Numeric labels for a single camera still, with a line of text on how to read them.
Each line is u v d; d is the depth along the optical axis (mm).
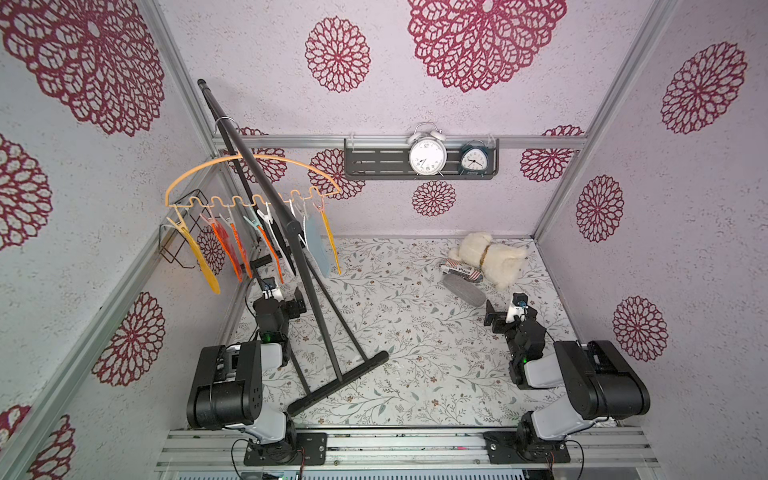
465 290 1005
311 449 742
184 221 718
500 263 1021
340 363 888
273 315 698
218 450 755
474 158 897
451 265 1074
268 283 773
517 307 774
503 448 737
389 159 941
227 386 481
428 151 875
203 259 765
